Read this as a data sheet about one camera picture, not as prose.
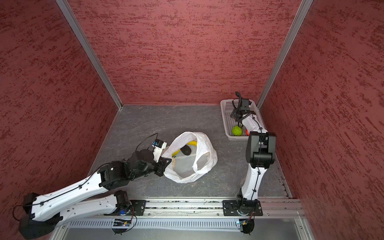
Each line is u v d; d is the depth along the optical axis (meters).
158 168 0.60
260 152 0.53
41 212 0.40
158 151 0.61
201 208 0.76
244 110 0.75
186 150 0.90
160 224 0.77
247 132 1.02
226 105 1.14
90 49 0.87
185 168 0.88
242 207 0.68
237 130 0.97
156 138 0.62
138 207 0.75
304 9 0.72
